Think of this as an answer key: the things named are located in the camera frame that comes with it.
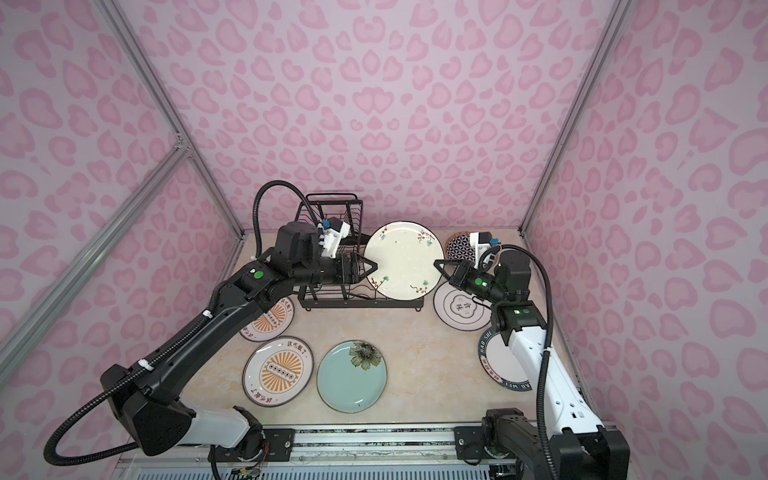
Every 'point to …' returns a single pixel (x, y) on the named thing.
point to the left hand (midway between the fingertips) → (371, 267)
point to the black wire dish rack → (346, 212)
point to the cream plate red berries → (405, 254)
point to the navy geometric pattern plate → (460, 246)
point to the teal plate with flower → (352, 376)
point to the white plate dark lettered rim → (500, 363)
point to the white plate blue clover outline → (458, 310)
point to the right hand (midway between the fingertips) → (437, 266)
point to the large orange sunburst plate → (277, 371)
